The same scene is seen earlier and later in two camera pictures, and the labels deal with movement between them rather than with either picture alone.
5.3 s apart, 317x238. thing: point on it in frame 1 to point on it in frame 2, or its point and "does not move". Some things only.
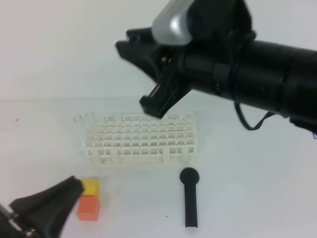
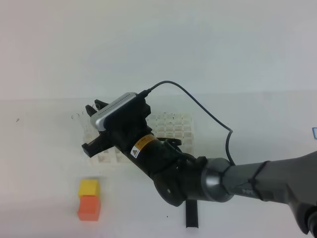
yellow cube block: (91, 186) does not move
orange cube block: (88, 208) does not move
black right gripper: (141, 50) to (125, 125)
